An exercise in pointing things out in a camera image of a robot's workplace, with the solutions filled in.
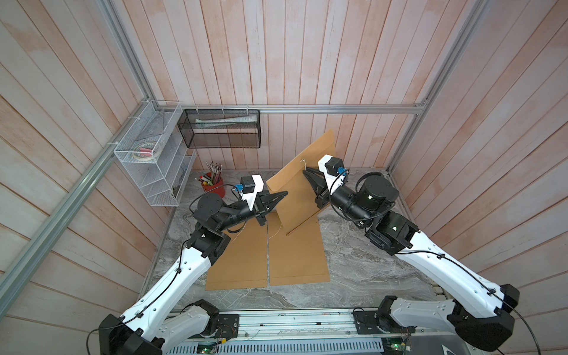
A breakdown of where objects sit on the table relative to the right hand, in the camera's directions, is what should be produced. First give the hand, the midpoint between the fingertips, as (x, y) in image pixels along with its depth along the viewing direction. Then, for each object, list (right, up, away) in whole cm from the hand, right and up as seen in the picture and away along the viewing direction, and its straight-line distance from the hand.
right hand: (305, 169), depth 58 cm
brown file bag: (0, -34, +31) cm, 46 cm away
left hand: (-5, -7, +1) cm, 9 cm away
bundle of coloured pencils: (-38, +1, +42) cm, 56 cm away
